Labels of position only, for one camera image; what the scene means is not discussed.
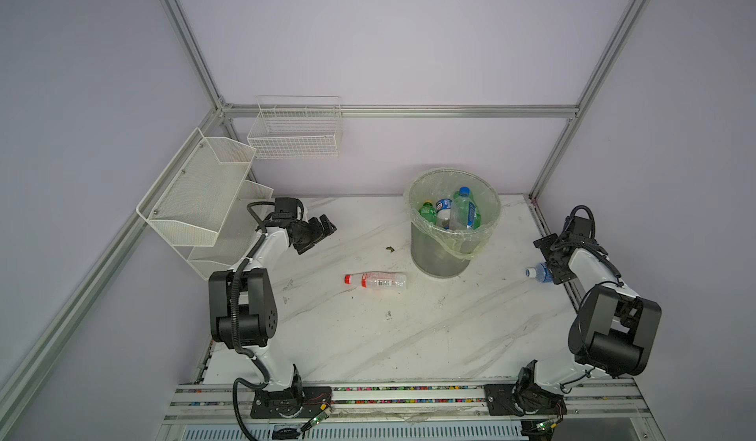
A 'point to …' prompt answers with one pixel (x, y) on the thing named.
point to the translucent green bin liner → (441, 184)
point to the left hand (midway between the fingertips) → (325, 236)
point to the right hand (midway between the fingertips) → (540, 252)
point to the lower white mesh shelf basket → (236, 235)
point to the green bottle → (428, 211)
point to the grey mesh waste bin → (435, 259)
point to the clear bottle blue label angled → (540, 272)
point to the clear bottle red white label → (371, 280)
